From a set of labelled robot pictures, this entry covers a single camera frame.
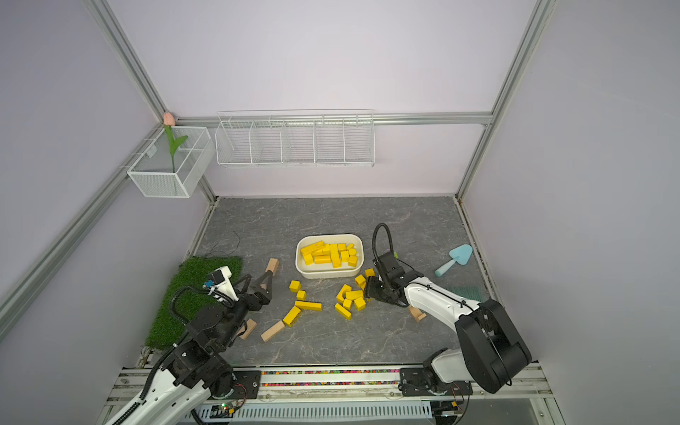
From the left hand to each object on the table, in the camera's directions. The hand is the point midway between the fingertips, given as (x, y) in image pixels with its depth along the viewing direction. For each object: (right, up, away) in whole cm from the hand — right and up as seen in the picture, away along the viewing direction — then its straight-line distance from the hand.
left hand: (263, 276), depth 74 cm
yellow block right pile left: (+23, -14, +11) cm, 29 cm away
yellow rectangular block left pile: (+6, -15, +11) cm, 19 cm away
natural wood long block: (0, -20, +9) cm, 21 cm away
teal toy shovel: (+68, +3, +27) cm, 73 cm away
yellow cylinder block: (+14, +1, +24) cm, 28 cm away
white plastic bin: (+16, -3, +22) cm, 28 cm away
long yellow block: (+20, 0, +25) cm, 32 cm away
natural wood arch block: (+47, -15, +12) cm, 50 cm away
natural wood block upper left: (-4, -1, +22) cm, 22 cm away
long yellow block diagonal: (+9, +5, +25) cm, 27 cm away
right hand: (+32, -8, +15) cm, 36 cm away
